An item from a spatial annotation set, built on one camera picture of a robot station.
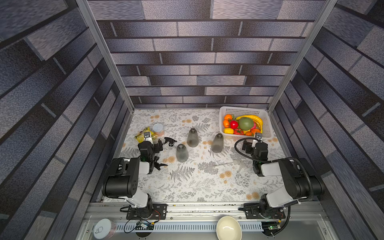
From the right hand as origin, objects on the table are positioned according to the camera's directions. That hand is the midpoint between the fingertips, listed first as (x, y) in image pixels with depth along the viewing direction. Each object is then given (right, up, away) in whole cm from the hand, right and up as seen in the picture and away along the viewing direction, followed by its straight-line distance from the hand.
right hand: (253, 139), depth 94 cm
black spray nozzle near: (-61, -15, -4) cm, 63 cm away
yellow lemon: (-15, +6, +5) cm, 16 cm away
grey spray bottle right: (-24, -2, -4) cm, 24 cm away
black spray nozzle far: (-55, -1, +7) cm, 55 cm away
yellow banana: (+4, +14, +7) cm, 16 cm away
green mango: (-4, +11, +3) cm, 12 cm away
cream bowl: (-22, -39, -25) cm, 51 cm away
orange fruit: (-13, +15, +16) cm, 26 cm away
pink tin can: (-64, +6, +7) cm, 64 cm away
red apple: (-11, +10, +6) cm, 16 cm away
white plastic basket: (+11, +4, +3) cm, 12 cm away
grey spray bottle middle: (-39, +1, 0) cm, 39 cm away
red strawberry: (-8, +5, +5) cm, 11 cm away
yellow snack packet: (-75, +1, +5) cm, 76 cm away
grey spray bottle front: (-45, -7, -9) cm, 47 cm away
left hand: (-65, 0, 0) cm, 65 cm away
